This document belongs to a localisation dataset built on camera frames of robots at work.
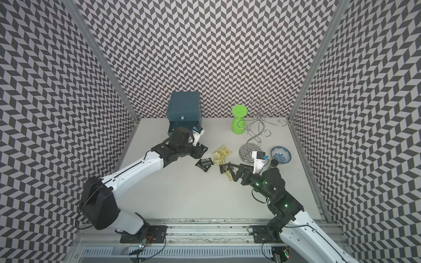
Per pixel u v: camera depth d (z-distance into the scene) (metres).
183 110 0.99
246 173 0.61
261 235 0.72
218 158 0.97
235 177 0.61
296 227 0.48
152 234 0.71
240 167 0.68
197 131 0.72
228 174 0.91
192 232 0.74
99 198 0.41
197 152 0.72
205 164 0.93
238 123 0.84
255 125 0.78
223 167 0.94
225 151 1.02
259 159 0.63
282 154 0.99
